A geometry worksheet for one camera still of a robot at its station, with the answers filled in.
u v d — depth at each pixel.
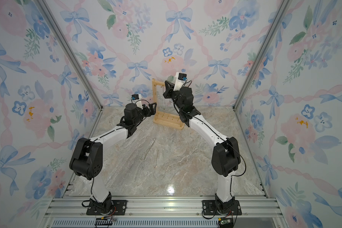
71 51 0.87
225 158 0.49
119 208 0.74
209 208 0.73
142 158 0.92
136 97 0.78
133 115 0.71
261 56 0.87
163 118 1.04
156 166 0.88
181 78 0.66
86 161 0.49
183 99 0.62
